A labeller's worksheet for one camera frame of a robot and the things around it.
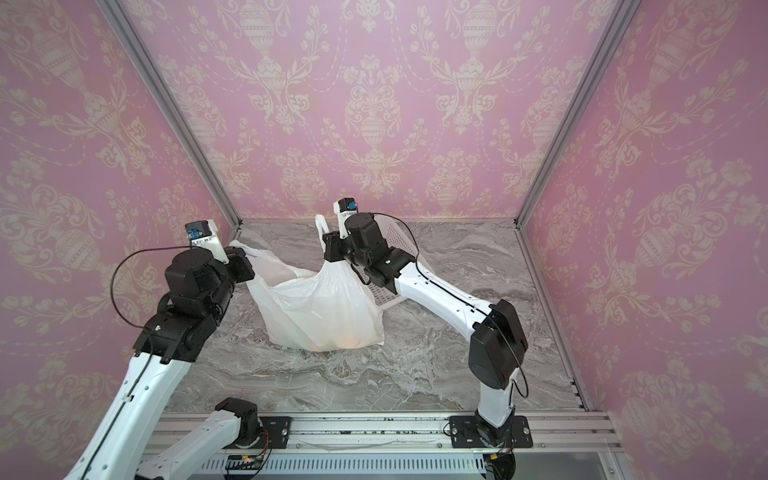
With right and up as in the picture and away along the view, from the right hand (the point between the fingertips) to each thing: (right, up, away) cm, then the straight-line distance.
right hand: (324, 236), depth 76 cm
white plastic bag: (0, -19, +2) cm, 19 cm away
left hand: (-17, -3, -9) cm, 19 cm away
